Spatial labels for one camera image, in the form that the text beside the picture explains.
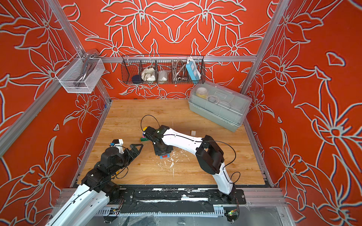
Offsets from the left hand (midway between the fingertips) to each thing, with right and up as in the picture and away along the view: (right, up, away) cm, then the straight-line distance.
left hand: (140, 148), depth 77 cm
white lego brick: (+32, +6, +20) cm, 38 cm away
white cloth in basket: (+1, +46, +15) cm, 48 cm away
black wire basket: (+10, +51, +22) cm, 57 cm away
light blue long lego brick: (+13, -8, +11) cm, 19 cm away
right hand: (+10, -5, +5) cm, 12 cm away
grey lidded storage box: (+51, +22, +12) cm, 57 cm away
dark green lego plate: (-3, +2, +17) cm, 18 cm away
